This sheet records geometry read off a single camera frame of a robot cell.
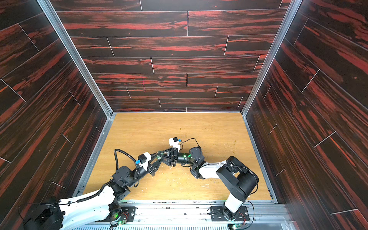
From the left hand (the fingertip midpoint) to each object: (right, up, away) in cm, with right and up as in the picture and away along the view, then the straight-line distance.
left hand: (161, 156), depth 71 cm
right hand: (-1, +1, -2) cm, 2 cm away
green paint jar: (-1, 0, -3) cm, 3 cm away
